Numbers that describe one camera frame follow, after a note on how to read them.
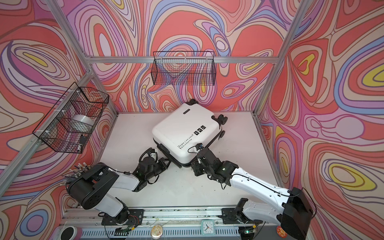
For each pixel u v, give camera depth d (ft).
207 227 2.27
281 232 2.26
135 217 2.38
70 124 2.30
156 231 2.26
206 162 1.90
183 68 3.23
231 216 2.39
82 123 2.30
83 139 2.40
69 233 2.14
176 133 2.75
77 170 2.46
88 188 1.49
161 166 2.61
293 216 1.26
